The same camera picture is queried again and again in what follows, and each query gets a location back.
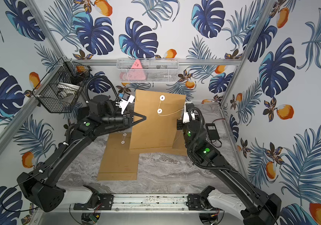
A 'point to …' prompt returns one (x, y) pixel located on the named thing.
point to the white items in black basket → (64, 89)
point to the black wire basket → (64, 71)
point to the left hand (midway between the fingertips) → (144, 115)
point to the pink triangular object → (133, 74)
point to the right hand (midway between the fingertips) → (186, 108)
